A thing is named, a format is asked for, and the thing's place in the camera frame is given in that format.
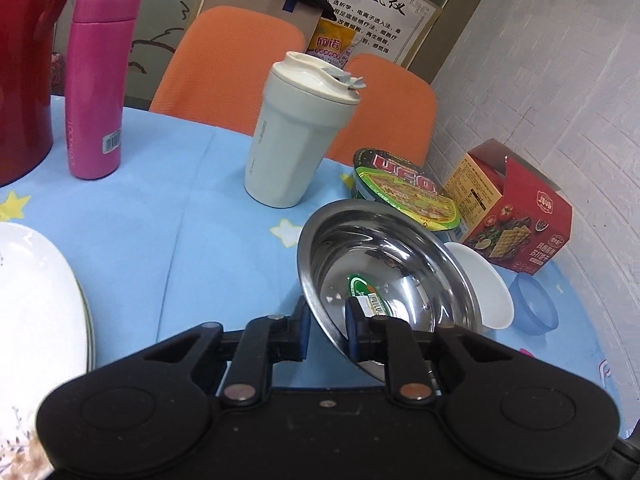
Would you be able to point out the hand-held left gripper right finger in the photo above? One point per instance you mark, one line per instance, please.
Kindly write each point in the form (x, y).
(351, 332)

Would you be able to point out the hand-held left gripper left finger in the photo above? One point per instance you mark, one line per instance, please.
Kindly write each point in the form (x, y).
(302, 332)

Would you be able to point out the stainless steel bowl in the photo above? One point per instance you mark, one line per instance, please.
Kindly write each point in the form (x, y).
(360, 255)

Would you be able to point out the white ceramic bowl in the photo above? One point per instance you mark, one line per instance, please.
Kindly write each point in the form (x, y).
(485, 285)

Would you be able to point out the blue plastic bowl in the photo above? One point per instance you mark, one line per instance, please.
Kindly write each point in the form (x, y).
(537, 310)

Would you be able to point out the grey-rimmed white plate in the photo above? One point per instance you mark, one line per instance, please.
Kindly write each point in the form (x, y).
(91, 330)

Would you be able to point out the floral white plate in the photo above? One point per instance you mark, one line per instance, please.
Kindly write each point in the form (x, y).
(35, 310)

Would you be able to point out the green instant noodle bowl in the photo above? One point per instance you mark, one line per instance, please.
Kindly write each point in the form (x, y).
(400, 187)

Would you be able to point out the blue cartoon tablecloth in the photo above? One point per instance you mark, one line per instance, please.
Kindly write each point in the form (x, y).
(175, 210)

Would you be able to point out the white travel tumbler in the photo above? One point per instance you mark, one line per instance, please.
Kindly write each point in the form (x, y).
(285, 150)

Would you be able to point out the red cracker box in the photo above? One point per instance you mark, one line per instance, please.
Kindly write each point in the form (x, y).
(525, 220)

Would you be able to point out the orange chair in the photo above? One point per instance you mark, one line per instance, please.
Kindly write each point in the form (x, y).
(220, 70)
(390, 120)

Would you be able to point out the yellow snack bag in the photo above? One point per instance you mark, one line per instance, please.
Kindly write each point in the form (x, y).
(332, 42)

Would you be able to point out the pink thermos bottle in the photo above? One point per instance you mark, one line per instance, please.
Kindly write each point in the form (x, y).
(97, 85)

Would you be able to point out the brown paper bag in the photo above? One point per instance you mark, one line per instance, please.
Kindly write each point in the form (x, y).
(265, 2)

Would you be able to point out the frosted glass panel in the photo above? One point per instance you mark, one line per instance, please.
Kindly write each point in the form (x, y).
(165, 20)

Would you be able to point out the red thermos jug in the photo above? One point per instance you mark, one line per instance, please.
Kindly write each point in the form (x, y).
(20, 85)

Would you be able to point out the wall poster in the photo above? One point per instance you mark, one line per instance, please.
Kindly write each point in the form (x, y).
(385, 20)

